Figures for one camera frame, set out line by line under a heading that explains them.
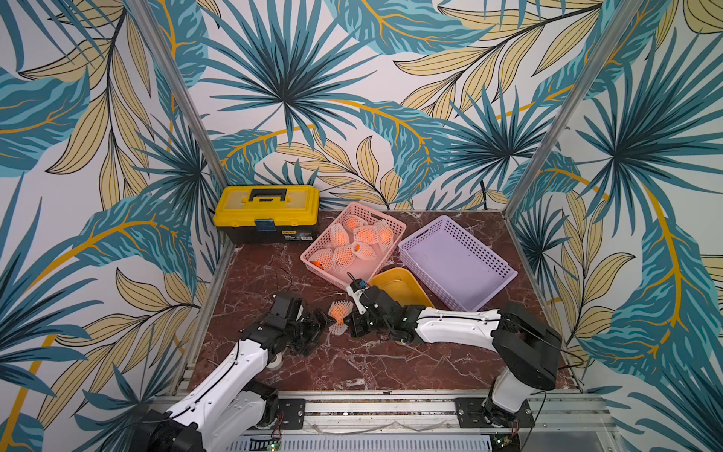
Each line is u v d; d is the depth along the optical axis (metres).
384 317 0.64
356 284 0.75
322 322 0.73
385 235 1.03
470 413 0.73
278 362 0.80
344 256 0.98
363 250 0.99
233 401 0.59
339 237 1.03
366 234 1.03
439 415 0.75
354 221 1.08
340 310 0.83
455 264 1.04
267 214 0.96
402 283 0.98
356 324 0.72
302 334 0.69
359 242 1.03
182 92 0.82
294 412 0.74
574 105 0.86
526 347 0.45
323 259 0.95
